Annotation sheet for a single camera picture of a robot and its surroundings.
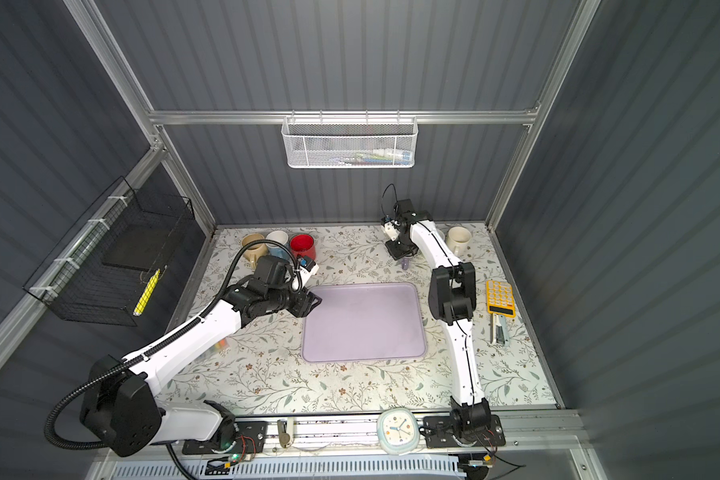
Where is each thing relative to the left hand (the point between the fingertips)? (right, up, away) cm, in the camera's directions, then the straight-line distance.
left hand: (313, 294), depth 83 cm
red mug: (-8, +15, +24) cm, 29 cm away
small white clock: (+23, -32, -11) cm, 41 cm away
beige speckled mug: (-24, +12, +22) cm, 35 cm away
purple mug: (+28, +8, +18) cm, 35 cm away
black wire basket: (-49, +8, -10) cm, 51 cm away
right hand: (+27, +12, +21) cm, 36 cm away
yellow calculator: (+60, -3, +16) cm, 62 cm away
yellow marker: (-36, +2, -15) cm, 39 cm away
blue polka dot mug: (-17, +13, +19) cm, 29 cm away
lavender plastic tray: (+15, -11, +12) cm, 21 cm away
